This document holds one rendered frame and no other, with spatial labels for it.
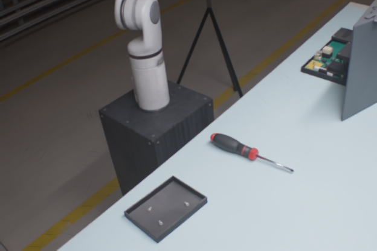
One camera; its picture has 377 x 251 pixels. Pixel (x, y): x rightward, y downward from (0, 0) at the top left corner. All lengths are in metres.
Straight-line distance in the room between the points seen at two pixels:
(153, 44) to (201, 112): 0.25
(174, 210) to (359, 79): 0.43
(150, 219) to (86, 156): 1.78
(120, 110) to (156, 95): 0.13
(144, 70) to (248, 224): 0.57
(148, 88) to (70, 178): 1.30
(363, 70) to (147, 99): 0.59
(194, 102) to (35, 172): 1.48
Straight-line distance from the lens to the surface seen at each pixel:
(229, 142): 0.72
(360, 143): 0.78
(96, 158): 2.37
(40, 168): 2.44
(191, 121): 1.11
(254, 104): 0.86
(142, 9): 0.98
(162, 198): 0.66
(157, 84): 1.08
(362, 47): 0.77
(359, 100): 0.84
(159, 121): 1.09
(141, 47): 1.02
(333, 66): 0.95
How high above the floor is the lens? 1.49
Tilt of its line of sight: 34 degrees down
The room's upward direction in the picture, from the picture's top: 8 degrees counter-clockwise
